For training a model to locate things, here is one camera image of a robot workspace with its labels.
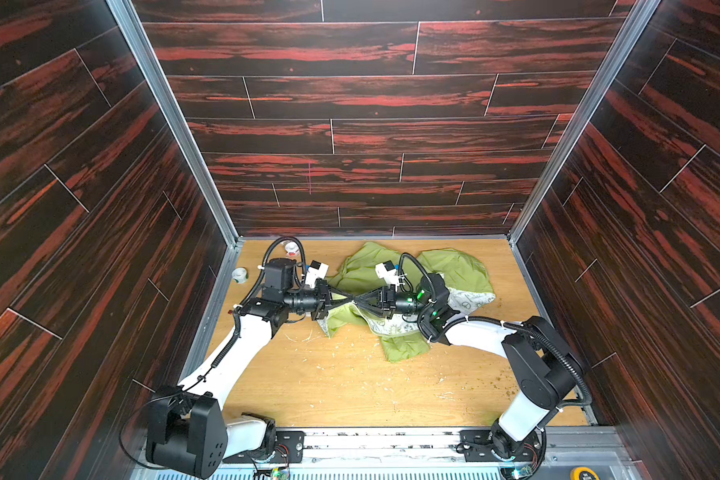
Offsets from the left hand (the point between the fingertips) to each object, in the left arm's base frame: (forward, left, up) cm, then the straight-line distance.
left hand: (353, 301), depth 73 cm
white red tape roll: (+39, +25, -22) cm, 51 cm away
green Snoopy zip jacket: (0, -15, -21) cm, 26 cm away
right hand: (+1, -1, -1) cm, 2 cm away
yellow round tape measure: (-32, -53, -23) cm, 66 cm away
